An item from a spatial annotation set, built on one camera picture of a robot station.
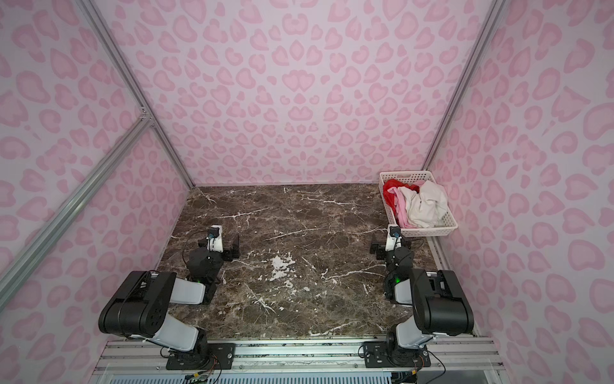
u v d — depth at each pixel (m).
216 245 0.79
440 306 0.45
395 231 0.77
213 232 0.78
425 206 0.95
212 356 0.72
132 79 0.83
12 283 0.51
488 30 0.72
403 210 0.98
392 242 0.79
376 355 0.72
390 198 1.00
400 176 1.18
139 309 0.45
